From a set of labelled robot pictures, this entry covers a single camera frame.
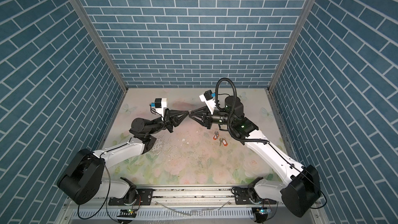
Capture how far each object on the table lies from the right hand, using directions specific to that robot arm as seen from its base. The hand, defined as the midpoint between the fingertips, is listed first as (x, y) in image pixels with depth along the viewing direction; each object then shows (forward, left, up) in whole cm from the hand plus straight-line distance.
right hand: (190, 113), depth 66 cm
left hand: (-2, +1, -1) cm, 2 cm away
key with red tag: (+8, -12, -34) cm, 37 cm away
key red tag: (+5, -17, -34) cm, 38 cm away
